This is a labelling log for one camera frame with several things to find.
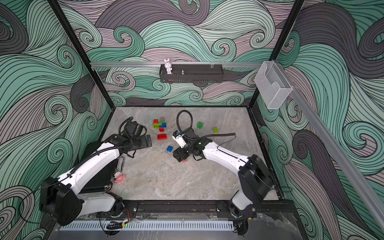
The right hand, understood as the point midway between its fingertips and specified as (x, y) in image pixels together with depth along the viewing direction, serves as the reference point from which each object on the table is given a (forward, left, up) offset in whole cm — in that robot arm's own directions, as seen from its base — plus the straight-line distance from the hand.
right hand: (178, 151), depth 83 cm
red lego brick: (+16, +12, -9) cm, 22 cm away
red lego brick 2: (+31, +19, -9) cm, 37 cm away
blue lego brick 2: (+26, +12, -9) cm, 30 cm away
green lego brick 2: (+31, +14, -10) cm, 36 cm away
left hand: (+5, +19, +5) cm, 21 cm away
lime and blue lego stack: (+23, -26, -11) cm, 36 cm away
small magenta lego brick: (+33, +14, -9) cm, 37 cm away
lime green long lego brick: (+25, +17, -8) cm, 31 cm away
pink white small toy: (-12, +33, -7) cm, 36 cm away
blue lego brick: (+7, +7, -9) cm, 13 cm away
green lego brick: (+25, -14, -8) cm, 30 cm away
